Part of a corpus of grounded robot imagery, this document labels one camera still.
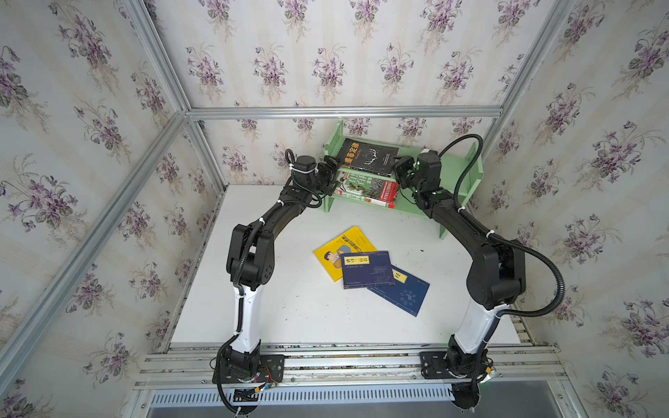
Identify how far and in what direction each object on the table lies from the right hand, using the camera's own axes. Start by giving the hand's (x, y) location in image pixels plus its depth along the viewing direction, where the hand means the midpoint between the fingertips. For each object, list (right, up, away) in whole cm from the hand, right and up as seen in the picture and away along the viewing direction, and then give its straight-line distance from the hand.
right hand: (401, 156), depth 87 cm
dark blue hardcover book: (-12, -40, +6) cm, 42 cm away
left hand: (-19, -3, +5) cm, 20 cm away
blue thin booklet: (+3, -47, +1) cm, 47 cm away
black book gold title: (-9, 0, +4) cm, 10 cm away
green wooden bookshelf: (-3, -7, -2) cm, 8 cm away
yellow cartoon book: (-25, -35, +9) cm, 44 cm away
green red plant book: (-10, -10, +12) cm, 18 cm away
